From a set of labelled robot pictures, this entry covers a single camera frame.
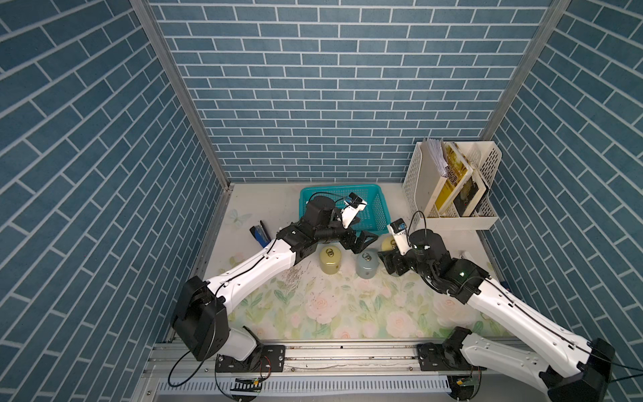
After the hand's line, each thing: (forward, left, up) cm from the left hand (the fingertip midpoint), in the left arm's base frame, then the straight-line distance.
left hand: (373, 231), depth 73 cm
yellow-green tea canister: (0, +13, -19) cm, 22 cm away
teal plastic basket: (+24, -7, -25) cm, 35 cm away
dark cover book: (+24, -42, -9) cm, 49 cm away
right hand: (-2, -6, -6) cm, 9 cm away
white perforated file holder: (+42, -53, -5) cm, 68 cm away
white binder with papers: (+23, -23, +2) cm, 33 cm away
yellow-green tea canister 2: (-3, -4, -2) cm, 5 cm away
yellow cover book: (+29, -36, -1) cm, 46 cm away
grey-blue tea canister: (-1, 0, -17) cm, 17 cm away
